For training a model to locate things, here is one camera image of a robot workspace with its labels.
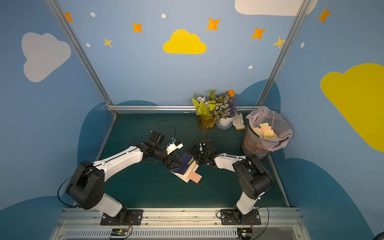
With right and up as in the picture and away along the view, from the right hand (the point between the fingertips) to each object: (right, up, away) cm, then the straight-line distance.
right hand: (189, 152), depth 92 cm
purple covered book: (-1, -7, -3) cm, 7 cm away
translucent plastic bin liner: (+54, +16, -6) cm, 57 cm away
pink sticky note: (+4, -14, -5) cm, 15 cm away
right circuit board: (+29, -36, -20) cm, 50 cm away
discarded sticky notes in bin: (+49, +13, +1) cm, 50 cm away
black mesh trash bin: (+37, +6, -5) cm, 38 cm away
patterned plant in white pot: (+23, +25, +2) cm, 34 cm away
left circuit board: (-33, -36, -20) cm, 53 cm away
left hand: (-5, -2, -9) cm, 10 cm away
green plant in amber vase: (+10, +30, +4) cm, 32 cm away
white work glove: (+38, +20, +25) cm, 50 cm away
